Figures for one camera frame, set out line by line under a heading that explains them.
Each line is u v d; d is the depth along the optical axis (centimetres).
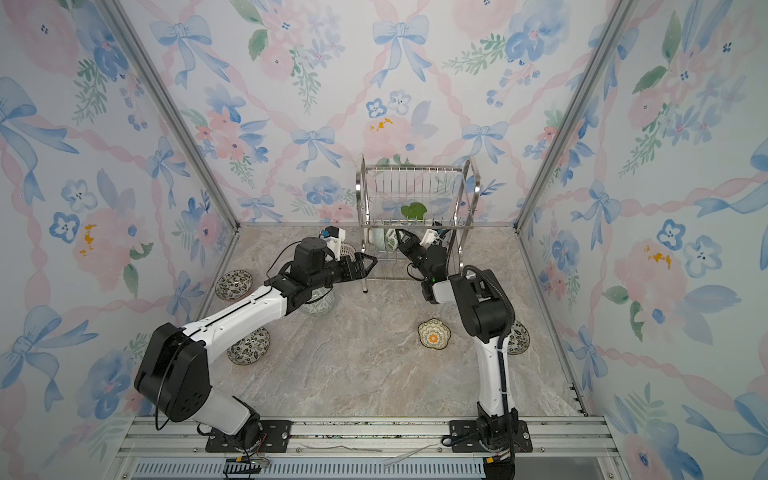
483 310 60
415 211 86
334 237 75
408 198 113
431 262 80
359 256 73
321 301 74
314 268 66
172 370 43
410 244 90
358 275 73
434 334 90
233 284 100
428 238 90
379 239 103
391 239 97
